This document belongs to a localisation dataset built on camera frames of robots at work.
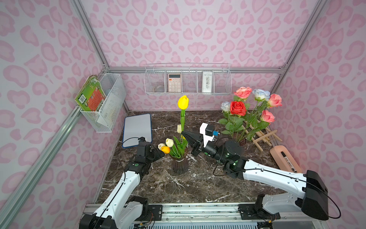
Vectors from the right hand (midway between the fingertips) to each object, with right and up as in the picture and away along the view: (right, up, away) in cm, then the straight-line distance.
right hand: (182, 134), depth 57 cm
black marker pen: (+67, -22, +33) cm, 78 cm away
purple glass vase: (-2, -17, +20) cm, 26 cm away
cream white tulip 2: (-6, -4, +7) cm, 10 cm away
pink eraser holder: (+64, -20, +36) cm, 76 cm away
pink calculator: (-7, +30, +36) cm, 48 cm away
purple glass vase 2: (+31, -4, +21) cm, 38 cm away
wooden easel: (+54, -5, +44) cm, 70 cm away
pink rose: (+40, +7, +12) cm, 43 cm away
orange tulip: (-8, -8, +7) cm, 13 cm away
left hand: (-17, -11, +28) cm, 34 cm away
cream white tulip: (-2, +1, +16) cm, 16 cm away
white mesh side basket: (-45, +6, +25) cm, 52 cm away
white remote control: (+14, +31, +36) cm, 49 cm away
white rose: (+21, +13, +16) cm, 30 cm away
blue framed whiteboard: (-38, +1, +54) cm, 66 cm away
